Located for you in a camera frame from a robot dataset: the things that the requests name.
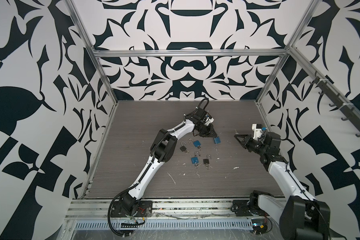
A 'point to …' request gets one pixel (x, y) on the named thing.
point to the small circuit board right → (259, 226)
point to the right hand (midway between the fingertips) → (236, 135)
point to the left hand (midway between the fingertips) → (219, 133)
